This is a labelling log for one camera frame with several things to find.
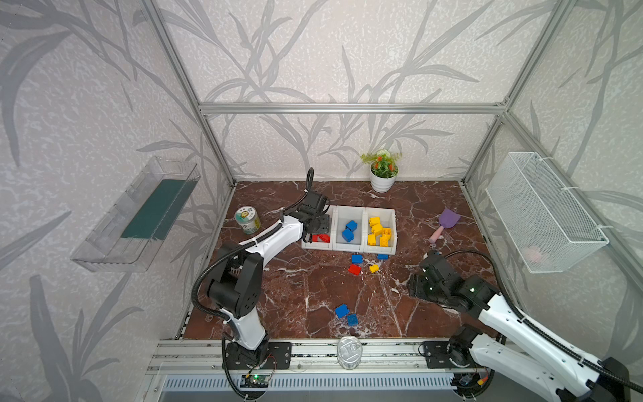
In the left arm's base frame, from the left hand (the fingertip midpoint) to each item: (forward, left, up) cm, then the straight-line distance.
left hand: (323, 216), depth 93 cm
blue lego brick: (+2, -11, -9) cm, 15 cm away
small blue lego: (-12, -23, -9) cm, 27 cm away
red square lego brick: (-16, -12, -10) cm, 23 cm away
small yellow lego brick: (-16, -19, -11) cm, 27 cm away
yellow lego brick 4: (-5, -24, -9) cm, 26 cm away
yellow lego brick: (+4, -21, -8) cm, 23 cm away
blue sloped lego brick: (-2, -10, -10) cm, 14 cm away
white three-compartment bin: (0, -14, -8) cm, 17 cm away
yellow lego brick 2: (0, -22, -9) cm, 24 cm away
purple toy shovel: (+5, -51, -8) cm, 52 cm away
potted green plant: (+23, -25, +3) cm, 34 cm away
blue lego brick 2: (-12, -13, -11) cm, 21 cm away
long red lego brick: (-4, -1, -9) cm, 10 cm away
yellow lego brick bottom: (-2, -25, -7) cm, 27 cm away
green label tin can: (+2, +30, -4) cm, 31 cm away
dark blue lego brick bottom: (-34, -11, -9) cm, 37 cm away
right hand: (-23, -30, -2) cm, 38 cm away
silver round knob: (-44, -9, -5) cm, 45 cm away
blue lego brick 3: (-31, -7, -10) cm, 33 cm away
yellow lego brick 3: (-5, -19, -8) cm, 21 cm away
